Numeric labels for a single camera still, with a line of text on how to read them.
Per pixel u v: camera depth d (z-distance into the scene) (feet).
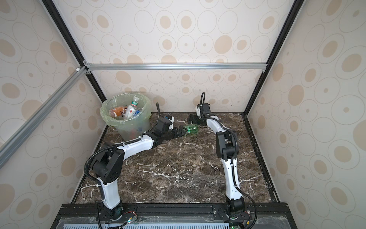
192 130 3.39
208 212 2.45
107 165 1.62
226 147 2.08
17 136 1.77
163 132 2.40
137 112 2.86
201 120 2.72
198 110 3.27
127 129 2.97
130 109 3.02
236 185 2.09
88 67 2.96
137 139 2.01
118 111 2.93
